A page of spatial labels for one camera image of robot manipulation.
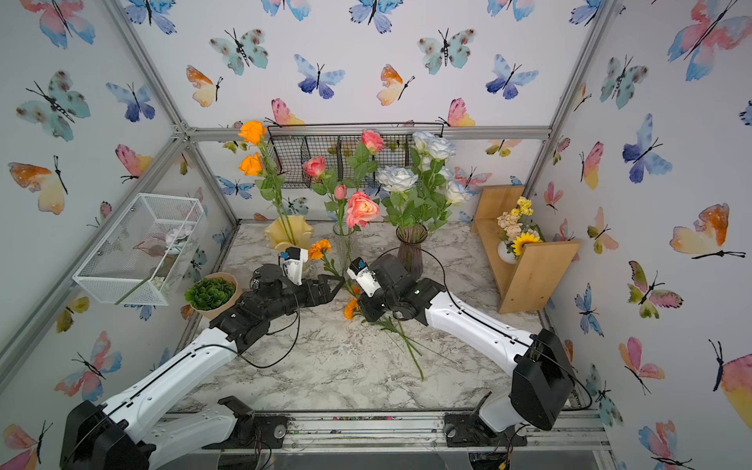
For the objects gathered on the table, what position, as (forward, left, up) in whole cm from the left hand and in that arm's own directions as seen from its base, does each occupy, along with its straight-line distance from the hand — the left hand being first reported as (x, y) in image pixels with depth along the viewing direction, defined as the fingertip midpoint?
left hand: (338, 278), depth 75 cm
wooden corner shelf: (+3, -53, -9) cm, 54 cm away
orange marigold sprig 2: (+3, -2, -21) cm, 22 cm away
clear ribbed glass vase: (+23, +2, -15) cm, 28 cm away
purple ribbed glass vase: (+17, -20, -10) cm, 28 cm away
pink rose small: (+25, +1, +7) cm, 26 cm away
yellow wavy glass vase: (+23, +17, -5) cm, 29 cm away
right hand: (-3, -5, -5) cm, 8 cm away
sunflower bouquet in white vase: (+16, -51, -1) cm, 53 cm away
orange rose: (+28, +21, +8) cm, 36 cm away
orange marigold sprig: (+7, +5, +3) cm, 9 cm away
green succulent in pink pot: (+3, +38, -11) cm, 40 cm away
